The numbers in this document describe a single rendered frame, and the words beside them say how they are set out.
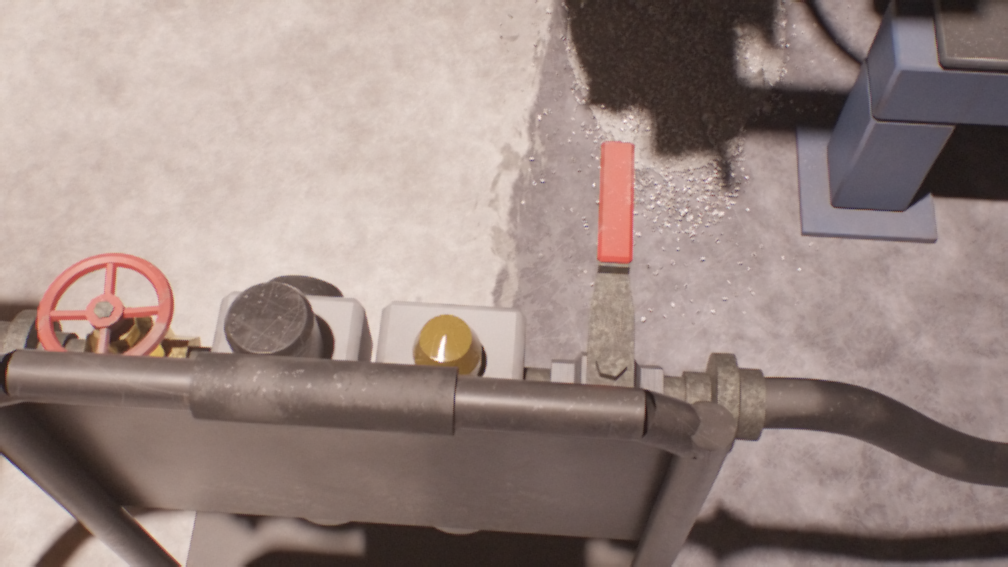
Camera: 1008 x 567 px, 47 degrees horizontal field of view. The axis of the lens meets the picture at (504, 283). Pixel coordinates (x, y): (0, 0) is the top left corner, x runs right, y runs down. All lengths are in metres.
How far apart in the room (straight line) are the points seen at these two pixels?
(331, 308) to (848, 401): 0.30
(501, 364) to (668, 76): 0.74
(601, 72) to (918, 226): 0.38
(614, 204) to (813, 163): 0.64
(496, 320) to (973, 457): 0.31
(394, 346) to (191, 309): 0.58
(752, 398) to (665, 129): 0.67
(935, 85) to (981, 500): 0.39
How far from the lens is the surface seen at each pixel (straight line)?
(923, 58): 1.10
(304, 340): 0.62
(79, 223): 1.31
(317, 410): 0.54
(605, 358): 0.64
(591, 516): 0.74
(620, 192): 0.68
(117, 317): 0.65
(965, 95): 1.13
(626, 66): 1.35
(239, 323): 0.63
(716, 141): 1.30
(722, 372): 0.66
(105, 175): 1.33
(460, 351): 0.62
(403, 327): 0.66
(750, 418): 0.67
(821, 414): 0.68
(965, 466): 0.78
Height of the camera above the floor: 1.06
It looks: 62 degrees down
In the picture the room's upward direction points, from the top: straight up
